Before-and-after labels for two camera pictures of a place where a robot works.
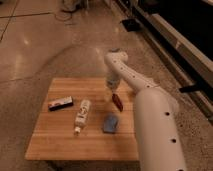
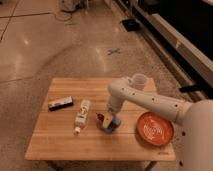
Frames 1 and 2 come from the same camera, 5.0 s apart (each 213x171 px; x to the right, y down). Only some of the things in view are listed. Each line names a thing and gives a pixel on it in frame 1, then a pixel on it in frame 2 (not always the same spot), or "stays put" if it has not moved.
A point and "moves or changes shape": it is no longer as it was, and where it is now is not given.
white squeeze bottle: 82,115 stays put
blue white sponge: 110,124 stays put
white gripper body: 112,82 → 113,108
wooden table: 85,119 stays put
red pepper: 117,102 moves or changes shape
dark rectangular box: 61,104 stays put
